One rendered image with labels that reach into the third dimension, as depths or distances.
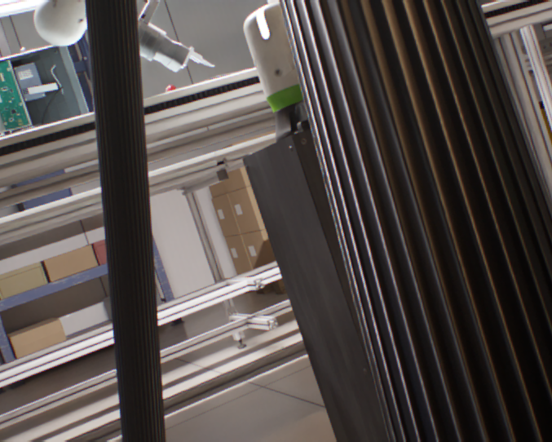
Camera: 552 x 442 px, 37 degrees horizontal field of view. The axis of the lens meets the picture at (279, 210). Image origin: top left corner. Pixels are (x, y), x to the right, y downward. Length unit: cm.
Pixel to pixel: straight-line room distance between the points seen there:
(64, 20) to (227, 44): 488
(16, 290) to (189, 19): 248
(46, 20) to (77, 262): 395
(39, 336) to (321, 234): 442
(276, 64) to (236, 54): 514
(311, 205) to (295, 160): 8
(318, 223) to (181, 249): 497
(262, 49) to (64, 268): 425
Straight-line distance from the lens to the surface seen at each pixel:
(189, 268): 628
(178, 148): 272
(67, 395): 367
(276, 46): 150
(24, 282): 560
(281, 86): 149
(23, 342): 562
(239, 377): 278
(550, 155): 244
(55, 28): 180
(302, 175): 131
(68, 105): 205
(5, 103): 204
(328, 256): 133
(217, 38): 662
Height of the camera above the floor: 74
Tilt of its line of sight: 2 degrees down
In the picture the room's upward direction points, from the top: 18 degrees counter-clockwise
